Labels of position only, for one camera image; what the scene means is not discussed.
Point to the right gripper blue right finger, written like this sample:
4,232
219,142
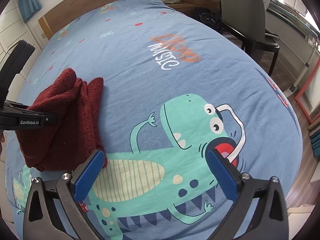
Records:
269,220

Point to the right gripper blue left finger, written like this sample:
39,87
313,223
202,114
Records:
41,219

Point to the dark red knitted sweater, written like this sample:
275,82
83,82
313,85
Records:
71,139

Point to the person's left hand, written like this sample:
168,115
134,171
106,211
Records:
2,140

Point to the white wardrobe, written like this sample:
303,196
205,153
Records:
13,30

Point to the teal curtain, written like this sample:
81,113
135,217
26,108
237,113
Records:
28,8

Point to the blue dinosaur print bedsheet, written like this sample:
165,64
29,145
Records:
172,87

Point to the wooden headboard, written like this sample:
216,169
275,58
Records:
65,12

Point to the black bag on floor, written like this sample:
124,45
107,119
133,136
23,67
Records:
207,17

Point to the grey black chair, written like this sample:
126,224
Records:
245,19

